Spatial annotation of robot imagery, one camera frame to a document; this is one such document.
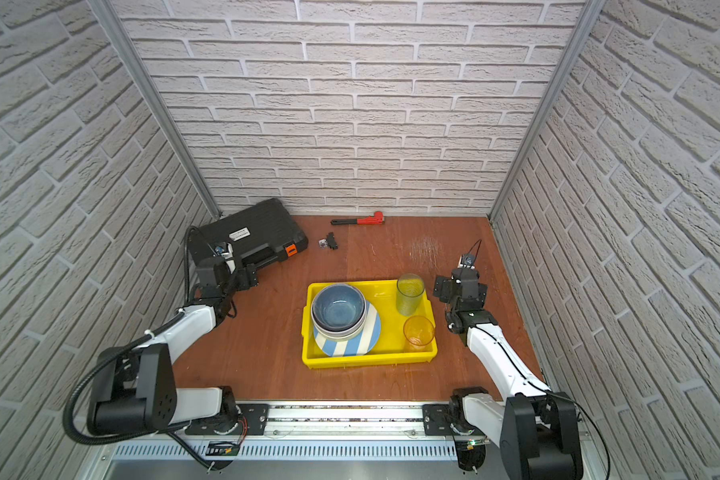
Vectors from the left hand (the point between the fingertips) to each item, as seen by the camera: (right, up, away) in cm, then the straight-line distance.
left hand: (237, 264), depth 90 cm
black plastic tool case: (+2, +10, +14) cm, 17 cm away
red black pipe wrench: (+44, +17, +28) cm, 54 cm away
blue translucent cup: (+53, -8, -2) cm, 54 cm away
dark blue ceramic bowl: (+32, -12, -5) cm, 35 cm away
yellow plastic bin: (+48, -24, -5) cm, 54 cm away
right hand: (+68, -4, -3) cm, 68 cm away
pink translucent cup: (+56, -20, -2) cm, 59 cm away
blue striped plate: (+38, -23, -8) cm, 45 cm away
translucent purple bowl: (+33, -18, -12) cm, 40 cm away
